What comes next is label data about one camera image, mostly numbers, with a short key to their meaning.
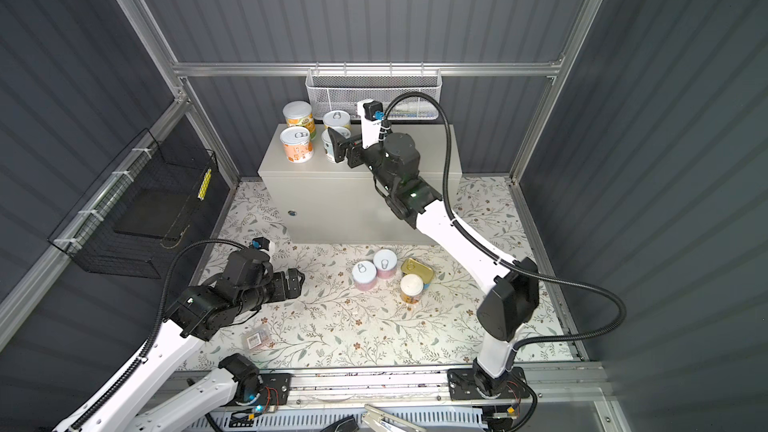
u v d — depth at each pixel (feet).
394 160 1.69
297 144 2.42
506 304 1.42
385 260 2.99
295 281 2.19
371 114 1.79
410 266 2.99
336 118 2.64
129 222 2.32
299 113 2.54
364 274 2.92
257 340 2.59
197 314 1.54
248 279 1.77
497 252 1.52
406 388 2.47
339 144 1.90
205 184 2.73
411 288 2.76
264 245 2.15
